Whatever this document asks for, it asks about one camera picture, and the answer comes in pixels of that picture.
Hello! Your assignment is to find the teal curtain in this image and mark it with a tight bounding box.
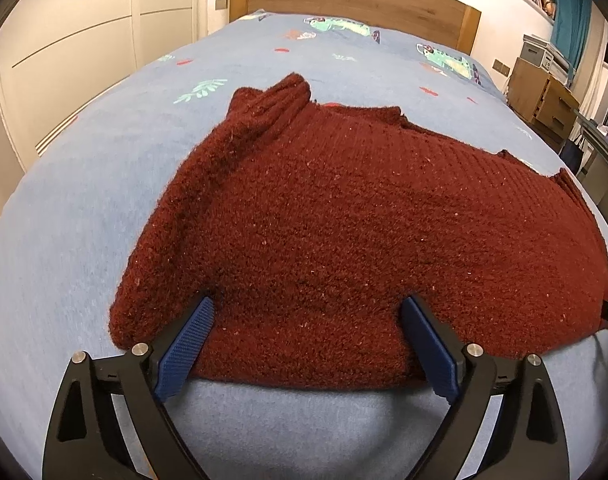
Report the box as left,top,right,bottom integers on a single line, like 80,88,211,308
551,0,592,84

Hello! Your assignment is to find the wooden drawer cabinet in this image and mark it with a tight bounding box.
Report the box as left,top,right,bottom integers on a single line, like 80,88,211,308
507,58,578,152

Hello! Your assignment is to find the dark red knit sweater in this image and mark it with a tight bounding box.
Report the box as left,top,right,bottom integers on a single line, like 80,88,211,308
108,74,608,390

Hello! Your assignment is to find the blue patterned bed sheet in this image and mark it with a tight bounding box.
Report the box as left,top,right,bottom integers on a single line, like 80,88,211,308
0,8,608,480

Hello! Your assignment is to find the white wardrobe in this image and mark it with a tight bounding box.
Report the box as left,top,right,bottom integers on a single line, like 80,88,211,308
0,0,197,169

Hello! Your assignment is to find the grey storage box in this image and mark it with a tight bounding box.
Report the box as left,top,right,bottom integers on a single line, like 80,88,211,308
520,35,572,84

